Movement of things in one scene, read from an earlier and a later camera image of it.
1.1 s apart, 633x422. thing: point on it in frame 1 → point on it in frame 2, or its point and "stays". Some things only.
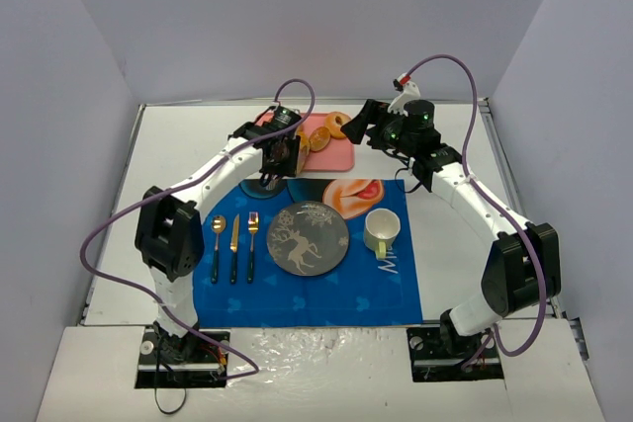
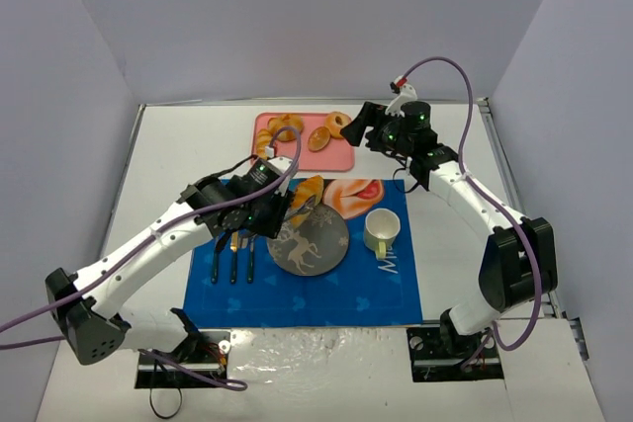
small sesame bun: (319, 138) stays
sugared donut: (334, 127) stays
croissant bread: (305, 147) → (311, 187)
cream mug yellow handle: (381, 228) stays
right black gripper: (374, 122) stays
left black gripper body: (281, 157) → (285, 207)
